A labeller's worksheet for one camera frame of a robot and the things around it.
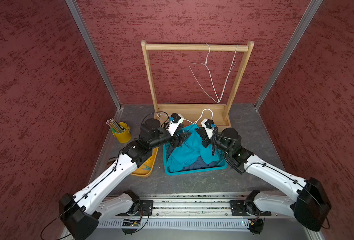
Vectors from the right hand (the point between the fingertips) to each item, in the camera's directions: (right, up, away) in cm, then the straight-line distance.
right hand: (195, 130), depth 74 cm
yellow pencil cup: (-44, -6, +20) cm, 49 cm away
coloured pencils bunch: (-48, +1, +17) cm, 51 cm away
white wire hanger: (+7, +38, +27) cm, 47 cm away
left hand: (-5, 0, -6) cm, 8 cm away
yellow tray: (-28, -24, +13) cm, 39 cm away
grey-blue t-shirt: (+3, -18, +5) cm, 19 cm away
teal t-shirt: (-1, -10, +3) cm, 10 cm away
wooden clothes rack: (+20, +10, +39) cm, 45 cm away
